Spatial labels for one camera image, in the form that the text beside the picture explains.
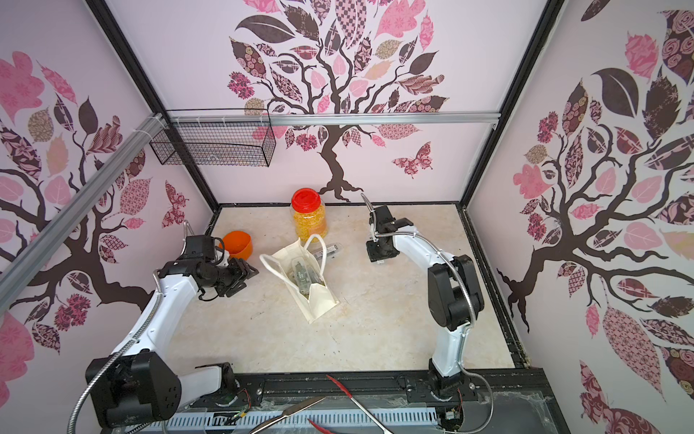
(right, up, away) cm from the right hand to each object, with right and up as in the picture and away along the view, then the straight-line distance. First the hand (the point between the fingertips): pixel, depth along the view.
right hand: (376, 252), depth 94 cm
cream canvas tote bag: (-19, -15, -8) cm, 26 cm away
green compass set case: (-25, -8, -7) cm, 27 cm away
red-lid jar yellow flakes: (-25, +13, +6) cm, 29 cm away
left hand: (-39, -8, -13) cm, 42 cm away
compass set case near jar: (-18, 0, +9) cm, 20 cm away
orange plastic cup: (-51, +3, +3) cm, 51 cm away
